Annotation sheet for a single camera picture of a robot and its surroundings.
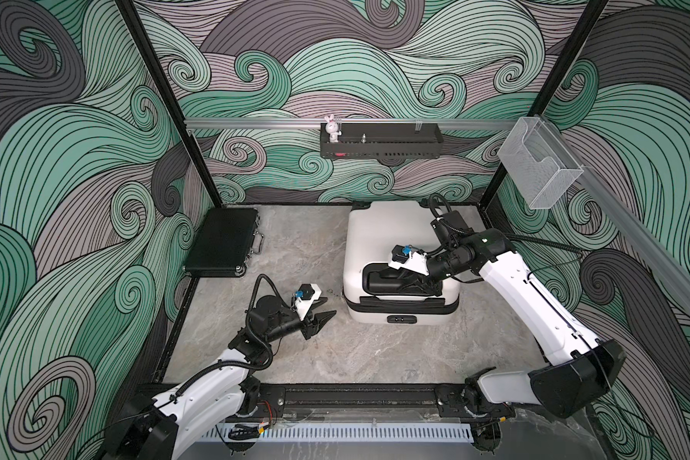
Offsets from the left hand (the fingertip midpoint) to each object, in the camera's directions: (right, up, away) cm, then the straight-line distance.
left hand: (330, 303), depth 77 cm
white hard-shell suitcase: (+12, +4, -6) cm, 14 cm away
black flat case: (-40, +15, +25) cm, 50 cm away
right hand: (+18, +7, -5) cm, 20 cm away
